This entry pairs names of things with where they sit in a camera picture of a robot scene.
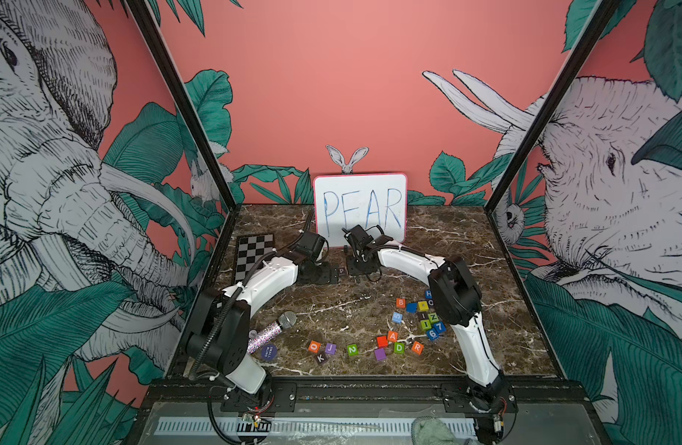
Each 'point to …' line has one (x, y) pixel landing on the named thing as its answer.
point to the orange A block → (392, 336)
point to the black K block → (321, 358)
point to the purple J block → (330, 349)
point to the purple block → (380, 354)
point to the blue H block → (428, 294)
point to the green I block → (425, 324)
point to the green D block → (399, 348)
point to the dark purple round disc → (269, 351)
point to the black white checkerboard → (248, 249)
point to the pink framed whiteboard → (346, 200)
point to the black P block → (342, 272)
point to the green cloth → (432, 430)
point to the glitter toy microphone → (271, 332)
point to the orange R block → (417, 348)
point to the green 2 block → (352, 349)
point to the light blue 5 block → (397, 317)
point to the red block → (381, 342)
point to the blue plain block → (411, 307)
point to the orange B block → (400, 303)
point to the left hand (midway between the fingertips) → (328, 272)
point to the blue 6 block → (432, 334)
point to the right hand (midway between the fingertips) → (349, 265)
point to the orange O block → (314, 347)
